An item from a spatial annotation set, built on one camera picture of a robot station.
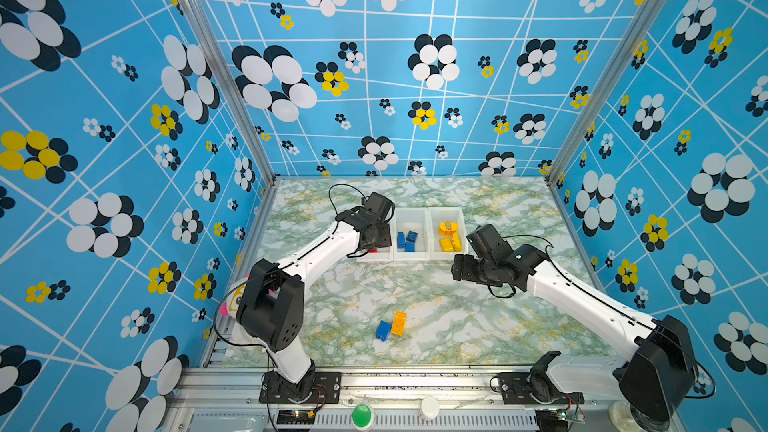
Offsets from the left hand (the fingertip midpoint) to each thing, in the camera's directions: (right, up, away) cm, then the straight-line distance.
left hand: (382, 237), depth 90 cm
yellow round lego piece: (+22, +2, +12) cm, 26 cm away
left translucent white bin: (0, -6, +5) cm, 8 cm away
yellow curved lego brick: (+21, -4, +9) cm, 23 cm away
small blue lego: (+10, -1, +12) cm, 15 cm away
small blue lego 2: (+9, -4, +9) cm, 14 cm away
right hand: (+23, -9, -7) cm, 26 cm away
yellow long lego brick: (+5, -23, -7) cm, 25 cm away
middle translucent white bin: (+12, +4, +13) cm, 18 cm away
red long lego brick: (-4, -5, +9) cm, 12 cm away
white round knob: (+11, -36, -23) cm, 44 cm away
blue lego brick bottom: (+1, -25, -9) cm, 26 cm away
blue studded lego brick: (+6, -2, +12) cm, 14 cm away
